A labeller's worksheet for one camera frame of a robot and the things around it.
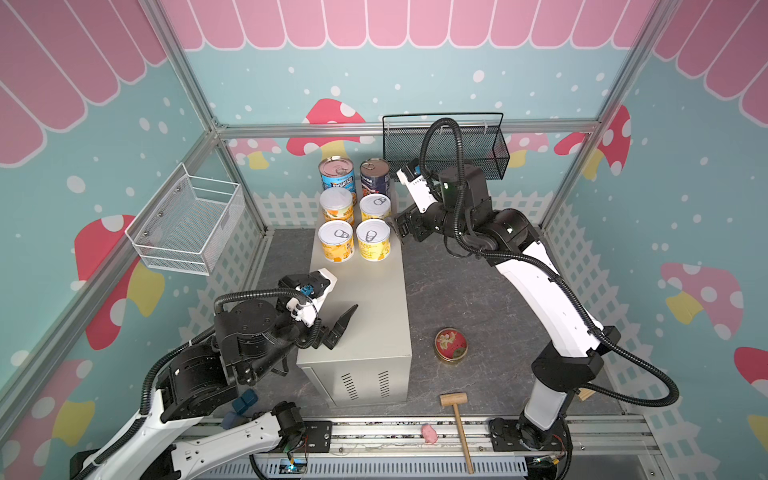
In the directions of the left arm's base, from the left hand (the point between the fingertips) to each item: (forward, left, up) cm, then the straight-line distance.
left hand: (333, 296), depth 57 cm
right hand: (+19, -13, +6) cm, 24 cm away
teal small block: (-10, +27, -36) cm, 47 cm away
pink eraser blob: (-17, -21, -36) cm, 45 cm away
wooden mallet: (-9, -28, -36) cm, 46 cm away
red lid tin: (+5, -28, -34) cm, 45 cm away
